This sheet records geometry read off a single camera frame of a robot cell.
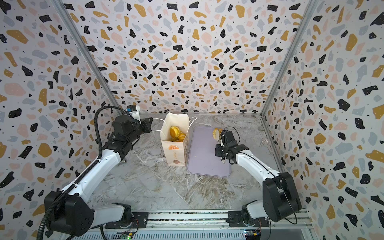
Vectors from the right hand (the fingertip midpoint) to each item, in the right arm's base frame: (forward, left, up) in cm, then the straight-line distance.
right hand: (216, 146), depth 88 cm
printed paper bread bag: (-7, +23, +6) cm, 25 cm away
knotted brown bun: (+10, 0, -1) cm, 10 cm away
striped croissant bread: (+6, +21, +1) cm, 22 cm away
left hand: (+5, +35, +20) cm, 40 cm away
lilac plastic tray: (-3, +9, -12) cm, 15 cm away
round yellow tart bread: (+6, +25, +6) cm, 26 cm away
